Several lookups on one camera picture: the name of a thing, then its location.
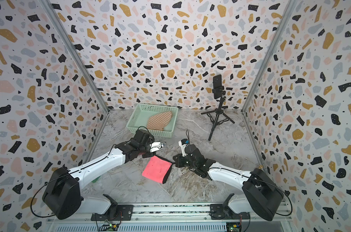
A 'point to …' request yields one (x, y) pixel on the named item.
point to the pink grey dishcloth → (157, 168)
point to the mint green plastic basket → (142, 113)
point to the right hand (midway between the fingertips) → (172, 158)
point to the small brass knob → (260, 166)
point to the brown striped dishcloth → (159, 120)
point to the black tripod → (217, 116)
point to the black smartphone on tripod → (217, 87)
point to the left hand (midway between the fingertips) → (155, 143)
